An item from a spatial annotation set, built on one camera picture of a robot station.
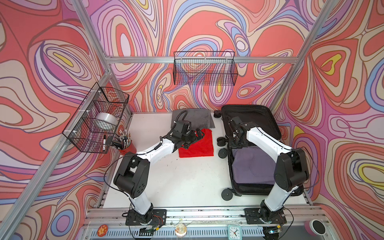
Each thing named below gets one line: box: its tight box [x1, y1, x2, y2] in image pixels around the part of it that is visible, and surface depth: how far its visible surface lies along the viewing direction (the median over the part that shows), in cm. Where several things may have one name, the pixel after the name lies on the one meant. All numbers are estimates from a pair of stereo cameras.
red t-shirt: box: [178, 128, 215, 158], surface depth 98 cm
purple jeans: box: [232, 146, 276, 185], surface depth 86 cm
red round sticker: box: [97, 224, 109, 237], surface depth 72 cm
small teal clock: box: [227, 224, 242, 240], surface depth 69 cm
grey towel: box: [170, 109, 216, 130], surface depth 114 cm
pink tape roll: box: [304, 219, 327, 237], surface depth 68 cm
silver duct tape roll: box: [95, 112, 119, 130], surface depth 74 cm
